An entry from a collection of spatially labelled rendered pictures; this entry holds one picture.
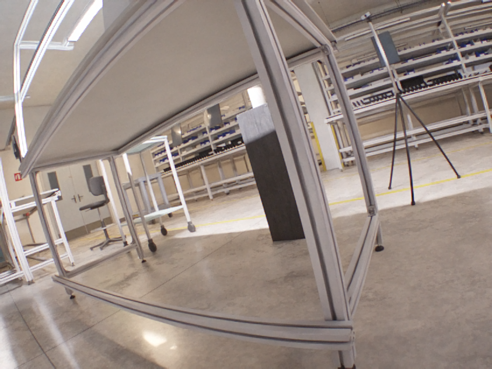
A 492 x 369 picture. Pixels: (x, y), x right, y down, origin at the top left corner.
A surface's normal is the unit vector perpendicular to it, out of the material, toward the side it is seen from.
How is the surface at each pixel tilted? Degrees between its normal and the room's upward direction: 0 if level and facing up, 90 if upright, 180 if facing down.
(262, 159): 90
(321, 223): 90
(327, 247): 90
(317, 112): 90
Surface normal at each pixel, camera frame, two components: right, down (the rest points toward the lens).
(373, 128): -0.52, 0.21
